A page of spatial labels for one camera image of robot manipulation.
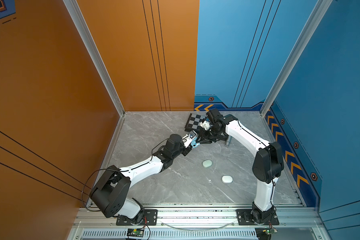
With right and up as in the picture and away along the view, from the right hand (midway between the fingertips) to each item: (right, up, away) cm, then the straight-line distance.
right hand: (196, 141), depth 86 cm
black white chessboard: (0, +12, +23) cm, 26 cm away
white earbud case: (+7, -14, +5) cm, 17 cm away
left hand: (-3, +2, -1) cm, 4 cm away
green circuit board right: (+34, -41, -16) cm, 55 cm away
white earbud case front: (+18, -22, 0) cm, 28 cm away
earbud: (+8, -23, 0) cm, 24 cm away
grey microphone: (+22, -3, +14) cm, 26 cm away
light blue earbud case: (-1, -1, -1) cm, 2 cm away
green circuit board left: (-31, -43, -14) cm, 55 cm away
